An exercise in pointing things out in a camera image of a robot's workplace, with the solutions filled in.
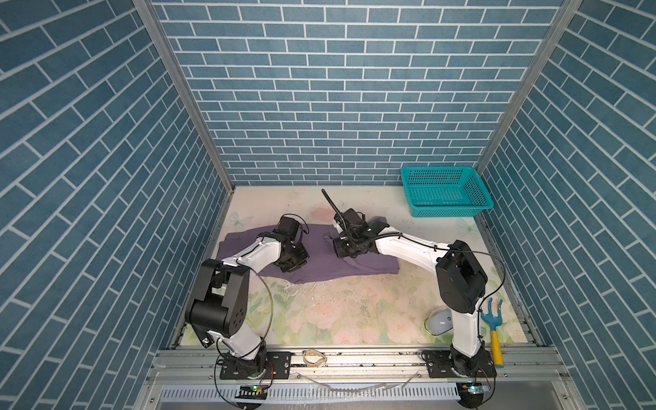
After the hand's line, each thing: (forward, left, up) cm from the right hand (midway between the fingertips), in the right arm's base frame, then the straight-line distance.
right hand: (332, 247), depth 91 cm
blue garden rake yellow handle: (-18, -55, -10) cm, 59 cm away
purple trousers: (-3, +4, -9) cm, 10 cm away
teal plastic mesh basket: (+40, -50, -8) cm, 64 cm away
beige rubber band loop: (-35, 0, -8) cm, 36 cm away
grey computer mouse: (-22, -34, -1) cm, 41 cm away
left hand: (-3, +9, -4) cm, 11 cm away
